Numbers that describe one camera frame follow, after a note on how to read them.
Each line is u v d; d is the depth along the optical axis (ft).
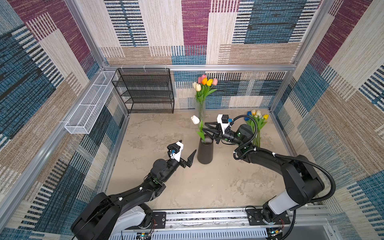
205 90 3.16
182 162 2.25
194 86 3.08
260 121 3.55
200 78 3.14
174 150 2.07
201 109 3.48
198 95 3.10
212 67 3.15
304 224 2.48
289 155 3.26
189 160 2.27
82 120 2.31
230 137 2.30
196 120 2.34
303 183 1.48
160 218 2.42
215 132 2.29
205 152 2.87
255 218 2.39
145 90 3.64
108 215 1.37
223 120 2.14
